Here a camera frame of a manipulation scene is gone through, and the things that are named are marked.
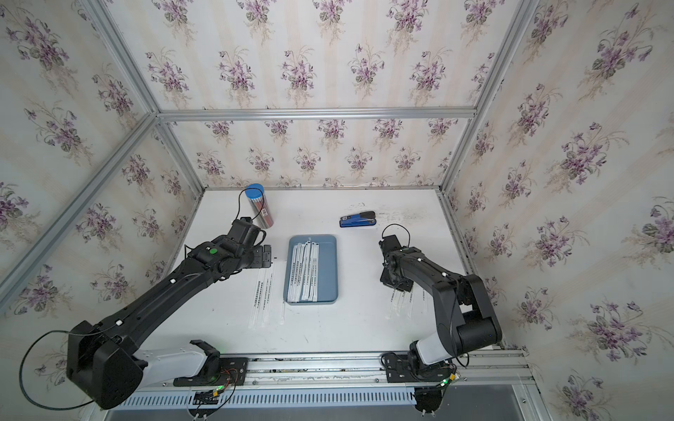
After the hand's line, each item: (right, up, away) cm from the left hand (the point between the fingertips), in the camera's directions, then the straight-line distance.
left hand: (259, 256), depth 81 cm
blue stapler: (+35, +11, +25) cm, 45 cm away
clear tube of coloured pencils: (-5, +16, +15) cm, 23 cm away
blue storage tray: (+21, -6, +13) cm, 26 cm away
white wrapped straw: (+1, -15, +7) cm, 16 cm away
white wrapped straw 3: (+52, -16, +5) cm, 54 cm away
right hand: (+46, -11, +9) cm, 48 cm away
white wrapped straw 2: (+44, -17, +5) cm, 48 cm away
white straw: (+9, -13, +8) cm, 18 cm away
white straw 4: (+16, -8, +12) cm, 21 cm away
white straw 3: (+14, -15, +6) cm, 21 cm away
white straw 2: (+11, -6, +14) cm, 18 cm away
